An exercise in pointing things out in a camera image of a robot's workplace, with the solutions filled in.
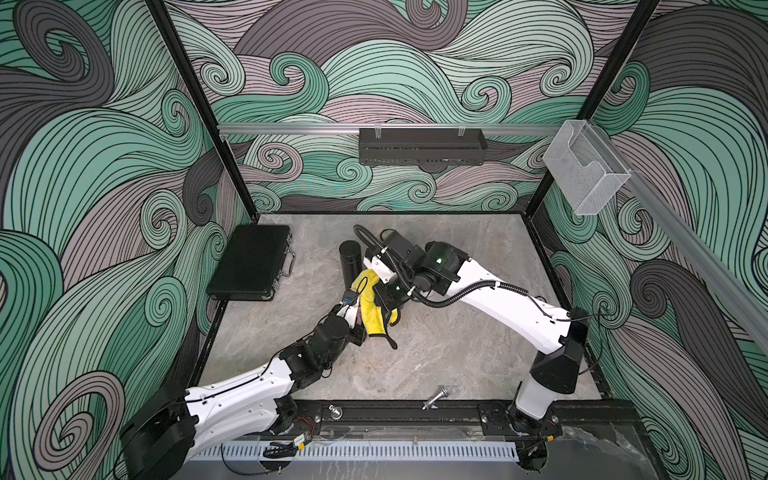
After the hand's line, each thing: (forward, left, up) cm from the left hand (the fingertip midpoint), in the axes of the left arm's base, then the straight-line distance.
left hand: (363, 305), depth 80 cm
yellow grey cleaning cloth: (-7, -3, +10) cm, 13 cm away
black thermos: (+11, +4, +9) cm, 15 cm away
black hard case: (+24, +39, -11) cm, 48 cm away
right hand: (-4, -3, +9) cm, 10 cm away
